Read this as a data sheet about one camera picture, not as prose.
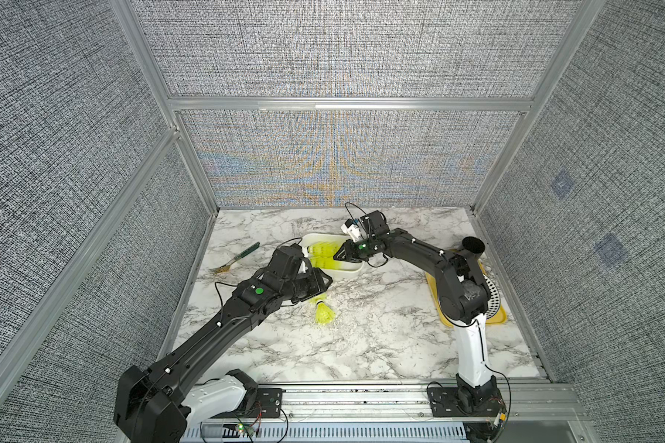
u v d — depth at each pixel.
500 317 0.88
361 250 0.85
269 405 0.73
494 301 0.90
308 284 0.66
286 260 0.58
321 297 0.92
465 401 0.65
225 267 1.01
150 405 0.37
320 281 0.69
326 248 1.01
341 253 0.92
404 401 0.75
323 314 0.90
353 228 0.90
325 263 0.97
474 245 0.98
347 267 0.95
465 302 0.55
